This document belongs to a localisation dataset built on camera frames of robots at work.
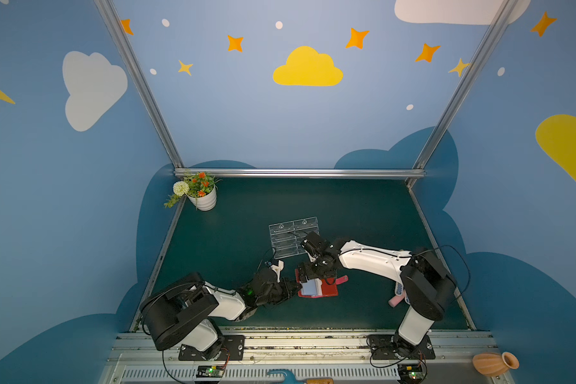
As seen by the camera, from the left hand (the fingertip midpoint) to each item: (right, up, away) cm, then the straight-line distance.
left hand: (307, 290), depth 82 cm
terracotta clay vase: (+51, -14, -17) cm, 55 cm away
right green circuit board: (+31, -22, -10) cm, 39 cm away
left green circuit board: (-30, -20, -12) cm, 38 cm away
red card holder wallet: (+8, -1, +5) cm, 9 cm away
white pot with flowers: (-44, +37, +18) cm, 60 cm away
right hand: (+2, +4, +6) cm, 8 cm away
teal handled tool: (-6, -21, -12) cm, 25 cm away
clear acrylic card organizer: (-8, +17, +14) cm, 23 cm away
